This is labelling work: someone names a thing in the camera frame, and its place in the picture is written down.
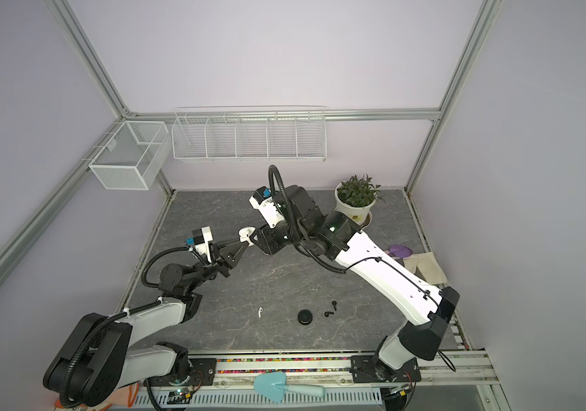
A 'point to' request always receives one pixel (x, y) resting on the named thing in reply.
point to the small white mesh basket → (131, 155)
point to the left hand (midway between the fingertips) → (248, 243)
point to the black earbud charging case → (305, 317)
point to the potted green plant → (356, 197)
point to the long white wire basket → (254, 134)
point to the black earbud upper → (334, 303)
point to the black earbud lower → (327, 313)
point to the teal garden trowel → (272, 385)
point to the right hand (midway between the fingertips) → (257, 233)
